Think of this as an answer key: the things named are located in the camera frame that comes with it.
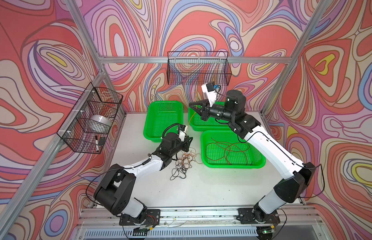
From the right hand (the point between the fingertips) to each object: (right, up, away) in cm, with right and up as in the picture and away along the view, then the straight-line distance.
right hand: (191, 108), depth 65 cm
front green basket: (+30, -29, +28) cm, 51 cm away
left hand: (+1, -14, +20) cm, 24 cm away
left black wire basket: (-50, -8, +6) cm, 51 cm away
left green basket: (-24, +1, +54) cm, 59 cm away
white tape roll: (-44, -6, +7) cm, 45 cm away
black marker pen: (-46, -17, +7) cm, 50 cm away
